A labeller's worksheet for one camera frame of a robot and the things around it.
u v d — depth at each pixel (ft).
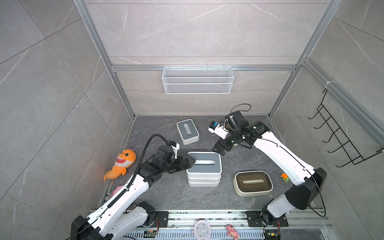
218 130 2.17
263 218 2.15
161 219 2.40
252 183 2.65
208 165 2.45
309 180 1.34
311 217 2.45
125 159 2.79
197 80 3.31
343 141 2.12
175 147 2.31
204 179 2.48
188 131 3.50
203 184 2.73
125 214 1.83
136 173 1.66
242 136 1.71
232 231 2.22
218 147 2.14
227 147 2.13
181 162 2.12
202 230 2.25
